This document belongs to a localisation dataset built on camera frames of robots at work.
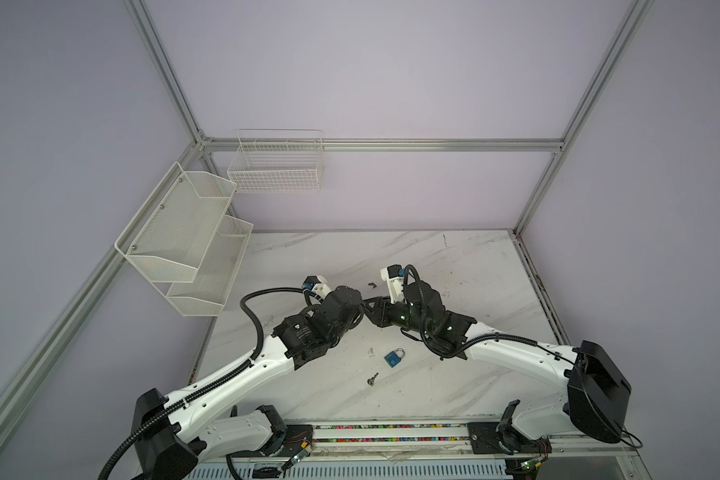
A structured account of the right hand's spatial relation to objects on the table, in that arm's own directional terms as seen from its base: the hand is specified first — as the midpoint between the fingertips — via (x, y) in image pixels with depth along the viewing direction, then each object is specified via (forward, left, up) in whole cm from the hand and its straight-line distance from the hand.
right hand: (357, 304), depth 74 cm
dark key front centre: (-11, -3, -23) cm, 26 cm away
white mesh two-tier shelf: (+19, +52, +2) cm, 55 cm away
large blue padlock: (-5, -10, -22) cm, 24 cm away
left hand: (+2, -1, +1) cm, 3 cm away
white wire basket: (+47, +28, +12) cm, 56 cm away
